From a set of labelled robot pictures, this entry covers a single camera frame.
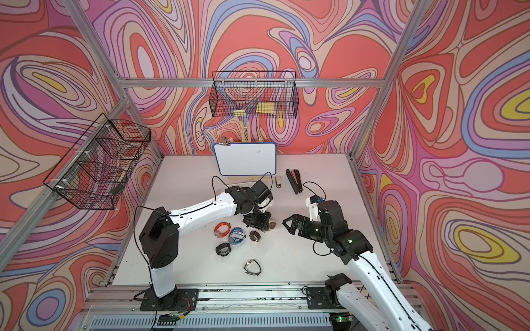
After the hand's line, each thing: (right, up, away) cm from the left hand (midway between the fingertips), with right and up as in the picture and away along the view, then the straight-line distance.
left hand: (270, 229), depth 81 cm
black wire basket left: (-65, +22, -7) cm, 69 cm away
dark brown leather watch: (-7, -4, +4) cm, 8 cm away
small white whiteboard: (-11, +30, +17) cm, 36 cm away
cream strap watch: (+1, +1, +1) cm, 2 cm away
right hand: (+8, +1, -7) cm, 11 cm away
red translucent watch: (-23, -4, +6) cm, 24 cm away
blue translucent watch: (-15, -5, +7) cm, 17 cm away
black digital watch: (-18, -6, 0) cm, 19 cm away
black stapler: (+13, +20, +27) cm, 36 cm away
